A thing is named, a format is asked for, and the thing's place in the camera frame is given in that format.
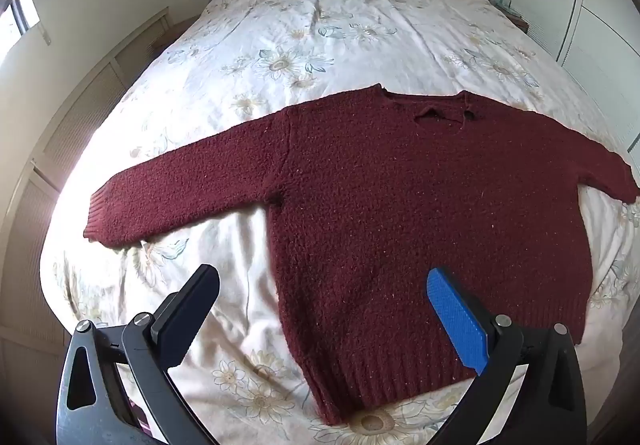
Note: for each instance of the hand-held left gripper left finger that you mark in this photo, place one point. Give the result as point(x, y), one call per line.
point(187, 310)

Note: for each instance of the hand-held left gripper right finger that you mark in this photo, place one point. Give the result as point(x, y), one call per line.
point(457, 320)

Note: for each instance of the dark red knitted sweater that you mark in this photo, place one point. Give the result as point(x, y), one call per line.
point(400, 200)

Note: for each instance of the wooden nightstand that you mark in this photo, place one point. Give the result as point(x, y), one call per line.
point(520, 22)

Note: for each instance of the bed with floral white cover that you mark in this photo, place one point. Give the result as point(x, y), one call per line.
point(300, 25)

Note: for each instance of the window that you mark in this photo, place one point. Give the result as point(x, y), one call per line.
point(22, 7)

